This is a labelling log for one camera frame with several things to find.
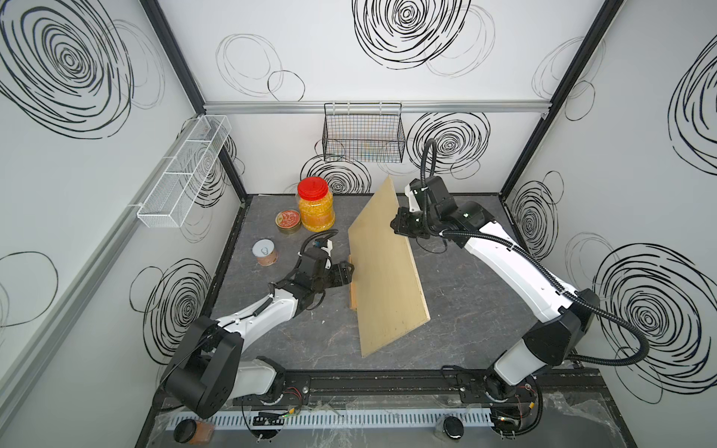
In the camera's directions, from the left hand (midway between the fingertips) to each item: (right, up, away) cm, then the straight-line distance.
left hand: (346, 268), depth 87 cm
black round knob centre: (+25, -30, -26) cm, 47 cm away
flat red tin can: (-24, +15, +21) cm, 36 cm away
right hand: (+13, +14, -13) cm, 23 cm away
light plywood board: (+12, -6, -16) cm, 21 cm away
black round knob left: (-37, -34, -22) cm, 55 cm away
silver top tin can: (-29, +5, +9) cm, 31 cm away
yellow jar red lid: (-12, +20, +12) cm, 26 cm away
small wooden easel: (+2, -7, -3) cm, 8 cm away
